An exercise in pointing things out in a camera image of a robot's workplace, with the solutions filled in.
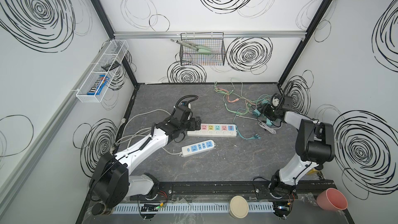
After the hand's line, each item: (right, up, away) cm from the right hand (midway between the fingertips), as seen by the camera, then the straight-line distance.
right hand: (261, 109), depth 97 cm
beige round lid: (-22, -40, -32) cm, 55 cm away
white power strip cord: (-56, -24, -10) cm, 61 cm away
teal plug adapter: (-2, -3, +2) cm, 4 cm away
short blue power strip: (-40, -21, -12) cm, 46 cm away
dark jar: (-78, -37, -36) cm, 94 cm away
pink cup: (+16, -35, -33) cm, 51 cm away
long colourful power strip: (-30, -12, -5) cm, 33 cm away
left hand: (-41, -6, -14) cm, 43 cm away
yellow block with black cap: (+18, -26, -25) cm, 40 cm away
